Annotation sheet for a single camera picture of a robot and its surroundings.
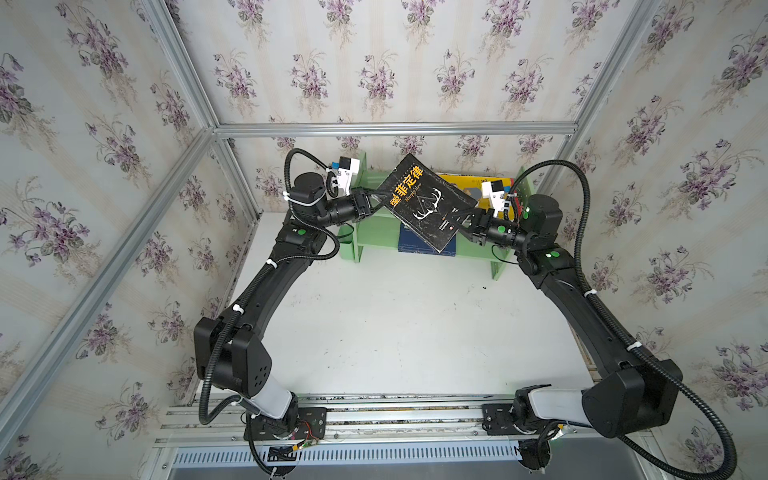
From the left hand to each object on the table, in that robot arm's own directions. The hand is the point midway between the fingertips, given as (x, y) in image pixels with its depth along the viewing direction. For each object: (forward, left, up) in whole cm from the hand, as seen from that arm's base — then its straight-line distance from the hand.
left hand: (393, 198), depth 67 cm
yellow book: (+19, -23, -10) cm, 31 cm away
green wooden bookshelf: (+11, +5, -27) cm, 30 cm away
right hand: (-4, -15, -3) cm, 16 cm away
